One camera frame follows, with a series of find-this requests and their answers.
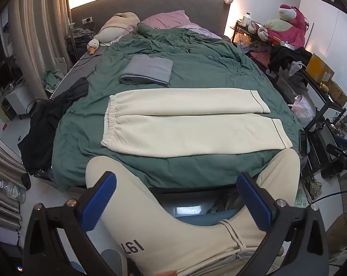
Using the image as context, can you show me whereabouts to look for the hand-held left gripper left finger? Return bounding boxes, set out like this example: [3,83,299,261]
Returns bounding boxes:
[23,171,128,276]

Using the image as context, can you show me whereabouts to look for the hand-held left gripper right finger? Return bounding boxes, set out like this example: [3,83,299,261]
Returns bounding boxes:
[236,172,330,276]

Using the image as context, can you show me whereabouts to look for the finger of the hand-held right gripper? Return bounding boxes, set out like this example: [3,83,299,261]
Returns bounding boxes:
[321,161,344,179]
[326,143,347,158]

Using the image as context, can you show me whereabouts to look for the cream herringbone pants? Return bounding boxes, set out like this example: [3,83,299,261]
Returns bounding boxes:
[101,88,294,158]

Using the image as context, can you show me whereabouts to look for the person's right forearm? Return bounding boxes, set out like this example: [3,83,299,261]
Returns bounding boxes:
[326,211,347,250]

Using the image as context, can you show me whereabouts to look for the pink plastic bag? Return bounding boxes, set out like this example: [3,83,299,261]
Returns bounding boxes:
[288,95,318,127]

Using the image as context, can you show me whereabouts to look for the brown cardboard box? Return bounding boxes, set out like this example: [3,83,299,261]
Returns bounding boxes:
[323,79,347,107]

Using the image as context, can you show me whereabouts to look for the person's cream-clad legs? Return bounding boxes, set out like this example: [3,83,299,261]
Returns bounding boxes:
[86,148,302,276]

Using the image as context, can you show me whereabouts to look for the yellow cardboard box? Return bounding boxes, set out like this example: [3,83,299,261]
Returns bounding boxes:
[306,53,335,82]

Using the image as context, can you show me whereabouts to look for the clear plastic bottle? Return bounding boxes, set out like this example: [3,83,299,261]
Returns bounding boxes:
[0,178,27,204]

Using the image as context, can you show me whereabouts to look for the small grey cloth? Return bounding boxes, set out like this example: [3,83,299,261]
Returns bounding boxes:
[288,61,303,77]

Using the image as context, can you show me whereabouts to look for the black garment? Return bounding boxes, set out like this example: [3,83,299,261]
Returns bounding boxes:
[17,77,89,176]

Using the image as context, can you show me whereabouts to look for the beige curtain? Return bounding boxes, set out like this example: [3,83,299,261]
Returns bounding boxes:
[7,0,72,98]
[0,135,27,230]

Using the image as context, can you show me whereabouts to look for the black clothes pile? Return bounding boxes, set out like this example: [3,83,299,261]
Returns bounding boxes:
[268,46,315,72]

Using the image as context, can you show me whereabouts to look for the white drawer cabinet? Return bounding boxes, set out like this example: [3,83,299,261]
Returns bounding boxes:
[4,83,33,121]

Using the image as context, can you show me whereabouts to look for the crumpled green cloth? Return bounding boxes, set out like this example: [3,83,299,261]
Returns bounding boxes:
[42,69,65,89]

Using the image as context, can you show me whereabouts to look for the pink bear plush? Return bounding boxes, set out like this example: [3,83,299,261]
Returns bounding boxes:
[248,4,307,48]

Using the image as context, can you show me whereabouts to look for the folded grey garment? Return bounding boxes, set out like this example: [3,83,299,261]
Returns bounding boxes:
[119,55,174,87]

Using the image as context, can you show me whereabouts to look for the green duvet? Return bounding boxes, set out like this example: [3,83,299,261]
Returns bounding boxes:
[51,23,306,193]

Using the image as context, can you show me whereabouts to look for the grey clothes pile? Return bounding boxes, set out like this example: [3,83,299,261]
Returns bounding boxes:
[71,28,95,49]

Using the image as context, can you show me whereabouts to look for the white goose plush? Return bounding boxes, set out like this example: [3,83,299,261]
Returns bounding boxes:
[87,23,134,55]

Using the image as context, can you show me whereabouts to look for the beige fleece cloth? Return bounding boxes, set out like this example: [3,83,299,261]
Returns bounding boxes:
[104,12,141,32]

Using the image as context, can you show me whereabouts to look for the pink pillow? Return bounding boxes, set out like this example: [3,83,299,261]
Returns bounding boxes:
[141,10,223,39]

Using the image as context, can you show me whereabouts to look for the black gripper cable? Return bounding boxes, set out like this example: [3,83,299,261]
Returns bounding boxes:
[311,188,347,203]

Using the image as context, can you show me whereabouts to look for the black wire basket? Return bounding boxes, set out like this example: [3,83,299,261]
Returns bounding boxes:
[329,115,347,138]

